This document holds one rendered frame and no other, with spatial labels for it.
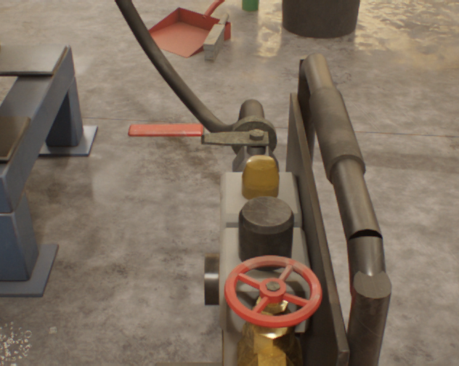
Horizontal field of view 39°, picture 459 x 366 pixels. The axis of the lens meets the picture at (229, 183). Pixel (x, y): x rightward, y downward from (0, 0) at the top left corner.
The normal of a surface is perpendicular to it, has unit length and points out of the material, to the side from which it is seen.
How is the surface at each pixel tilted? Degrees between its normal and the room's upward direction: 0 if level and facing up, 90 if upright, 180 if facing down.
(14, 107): 0
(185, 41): 0
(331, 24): 93
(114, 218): 0
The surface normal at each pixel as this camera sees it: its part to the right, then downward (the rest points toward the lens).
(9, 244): 0.00, 0.57
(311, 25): -0.29, 0.58
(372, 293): -0.08, -0.69
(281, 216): 0.00, -0.82
